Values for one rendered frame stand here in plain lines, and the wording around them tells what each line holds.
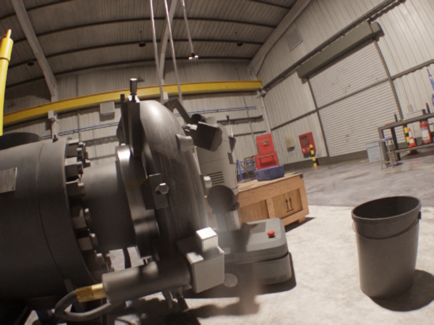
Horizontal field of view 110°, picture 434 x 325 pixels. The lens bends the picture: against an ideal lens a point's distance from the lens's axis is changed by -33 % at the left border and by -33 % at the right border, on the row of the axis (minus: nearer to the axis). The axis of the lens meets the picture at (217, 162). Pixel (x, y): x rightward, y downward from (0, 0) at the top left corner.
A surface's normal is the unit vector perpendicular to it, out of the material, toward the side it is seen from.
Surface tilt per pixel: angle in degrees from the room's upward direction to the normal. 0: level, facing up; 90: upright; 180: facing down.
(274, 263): 90
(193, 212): 96
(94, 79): 90
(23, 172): 59
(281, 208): 90
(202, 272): 112
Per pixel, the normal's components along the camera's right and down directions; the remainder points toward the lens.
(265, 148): -0.14, 0.00
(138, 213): 0.47, -0.02
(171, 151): 0.37, -0.45
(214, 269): 0.49, 0.25
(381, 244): -0.76, 0.18
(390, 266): -0.54, 0.12
